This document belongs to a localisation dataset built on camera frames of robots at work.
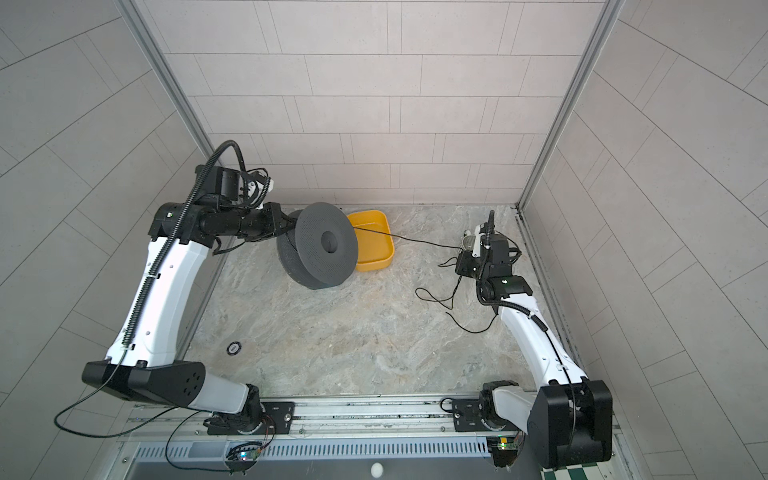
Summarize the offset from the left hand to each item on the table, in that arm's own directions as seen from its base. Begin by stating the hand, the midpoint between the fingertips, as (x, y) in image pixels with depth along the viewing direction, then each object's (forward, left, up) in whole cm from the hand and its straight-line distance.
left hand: (298, 216), depth 68 cm
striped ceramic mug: (+16, -48, -31) cm, 59 cm away
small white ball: (-45, -19, -25) cm, 55 cm away
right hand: (+2, -40, -18) cm, 44 cm away
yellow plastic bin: (+16, -15, -31) cm, 38 cm away
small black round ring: (-19, +23, -34) cm, 45 cm away
